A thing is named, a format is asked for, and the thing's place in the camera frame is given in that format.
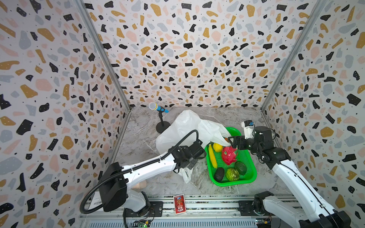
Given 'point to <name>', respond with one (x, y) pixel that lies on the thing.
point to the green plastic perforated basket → (228, 167)
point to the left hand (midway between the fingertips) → (191, 157)
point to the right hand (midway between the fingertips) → (235, 137)
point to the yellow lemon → (217, 147)
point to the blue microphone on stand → (162, 125)
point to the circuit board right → (261, 223)
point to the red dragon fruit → (228, 155)
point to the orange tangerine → (226, 138)
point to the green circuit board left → (145, 224)
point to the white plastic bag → (181, 122)
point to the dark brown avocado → (219, 174)
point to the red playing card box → (179, 204)
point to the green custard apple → (232, 174)
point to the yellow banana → (212, 156)
